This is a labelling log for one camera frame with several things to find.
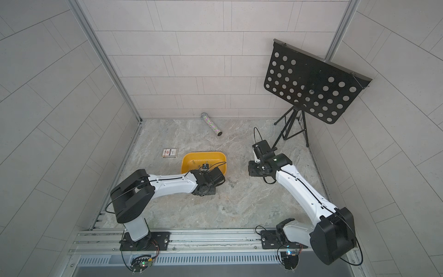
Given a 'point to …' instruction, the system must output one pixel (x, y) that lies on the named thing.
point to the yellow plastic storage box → (195, 160)
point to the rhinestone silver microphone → (205, 116)
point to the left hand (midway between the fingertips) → (213, 190)
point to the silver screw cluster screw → (231, 183)
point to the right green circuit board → (291, 259)
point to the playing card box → (169, 152)
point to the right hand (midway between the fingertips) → (251, 169)
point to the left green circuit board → (139, 264)
